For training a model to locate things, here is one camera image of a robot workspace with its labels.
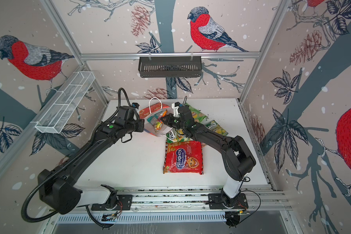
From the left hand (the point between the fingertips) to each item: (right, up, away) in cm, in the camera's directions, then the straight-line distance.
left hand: (142, 121), depth 80 cm
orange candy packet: (+12, +5, +4) cm, 14 cm away
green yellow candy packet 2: (+46, -5, +24) cm, 52 cm away
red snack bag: (+24, -21, +4) cm, 32 cm away
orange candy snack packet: (+36, -16, +13) cm, 42 cm away
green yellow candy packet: (+17, -11, +18) cm, 27 cm away
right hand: (+9, +1, +3) cm, 10 cm away
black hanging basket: (+14, +38, +27) cm, 49 cm away
